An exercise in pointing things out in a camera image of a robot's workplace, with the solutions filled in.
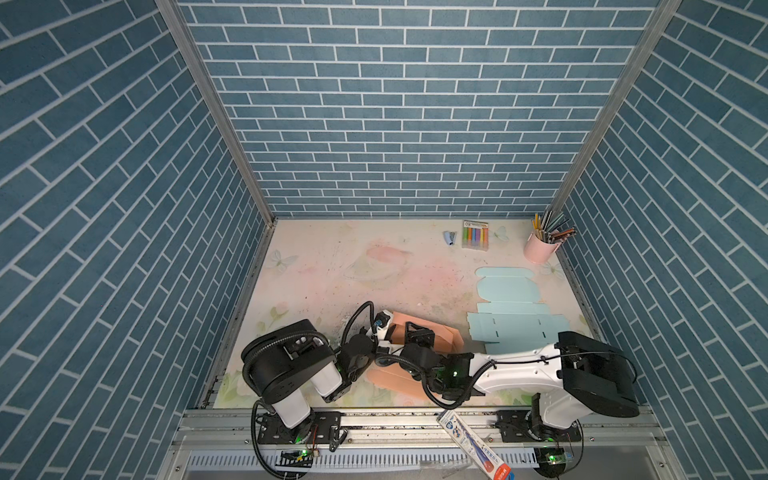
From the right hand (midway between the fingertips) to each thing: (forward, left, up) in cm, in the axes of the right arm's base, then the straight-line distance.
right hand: (407, 323), depth 81 cm
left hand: (+2, +4, -6) cm, 8 cm away
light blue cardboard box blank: (+10, -33, -11) cm, 36 cm away
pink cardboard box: (-11, +4, -10) cm, 15 cm away
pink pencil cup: (+34, -45, -5) cm, 56 cm away
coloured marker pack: (+43, -24, -9) cm, 50 cm away
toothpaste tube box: (-30, -21, -10) cm, 38 cm away
